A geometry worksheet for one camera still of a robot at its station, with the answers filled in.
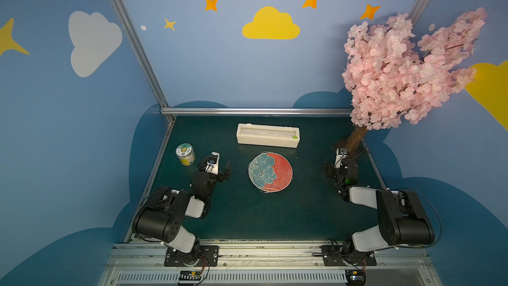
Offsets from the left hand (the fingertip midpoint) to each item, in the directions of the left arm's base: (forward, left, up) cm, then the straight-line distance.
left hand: (217, 156), depth 89 cm
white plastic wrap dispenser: (+18, -24, -6) cm, 30 cm away
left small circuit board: (-44, +6, -15) cm, 47 cm away
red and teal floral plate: (-1, -25, -12) cm, 28 cm away
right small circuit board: (-43, -57, -15) cm, 73 cm away
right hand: (+3, -58, -6) cm, 58 cm away
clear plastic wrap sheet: (-1, -25, -13) cm, 28 cm away
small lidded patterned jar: (+4, +17, -5) cm, 18 cm away
